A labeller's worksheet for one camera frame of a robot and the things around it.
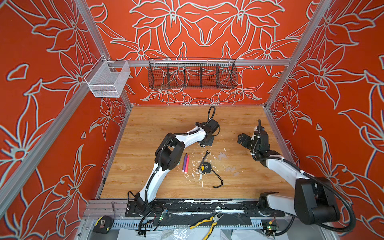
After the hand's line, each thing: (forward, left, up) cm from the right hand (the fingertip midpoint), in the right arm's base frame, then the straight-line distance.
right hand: (241, 136), depth 89 cm
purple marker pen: (-13, +35, -8) cm, 38 cm away
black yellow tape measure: (-43, +72, -6) cm, 84 cm away
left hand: (+3, +20, -9) cm, 22 cm away
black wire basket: (+40, +32, +19) cm, 55 cm away
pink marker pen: (-14, +34, -9) cm, 38 cm away
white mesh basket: (+32, +84, +22) cm, 92 cm away
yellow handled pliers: (-41, +20, -8) cm, 46 cm away
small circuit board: (-45, -5, -11) cm, 47 cm away
